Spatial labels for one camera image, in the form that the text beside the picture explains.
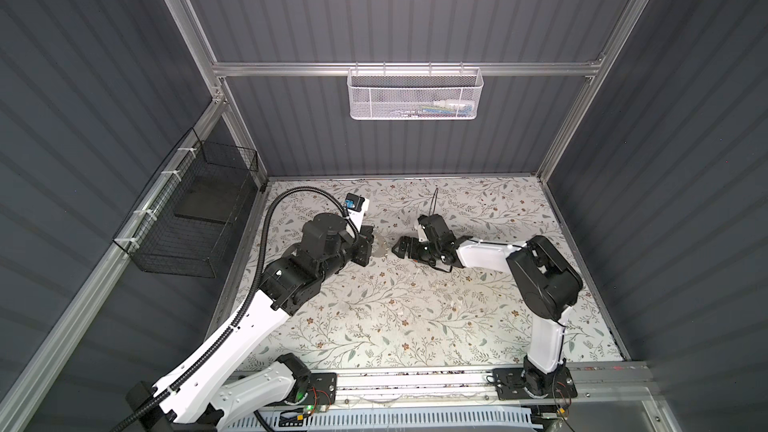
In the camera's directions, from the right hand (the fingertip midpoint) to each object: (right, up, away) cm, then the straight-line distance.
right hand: (405, 255), depth 96 cm
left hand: (-9, +11, -27) cm, 31 cm away
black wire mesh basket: (-55, +12, -24) cm, 61 cm away
